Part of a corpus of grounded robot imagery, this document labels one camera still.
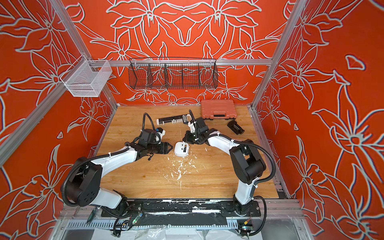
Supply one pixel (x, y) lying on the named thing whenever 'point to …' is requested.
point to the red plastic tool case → (218, 109)
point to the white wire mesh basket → (87, 78)
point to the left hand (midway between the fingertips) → (170, 145)
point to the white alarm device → (181, 149)
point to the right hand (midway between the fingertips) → (182, 137)
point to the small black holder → (235, 127)
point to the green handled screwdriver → (91, 215)
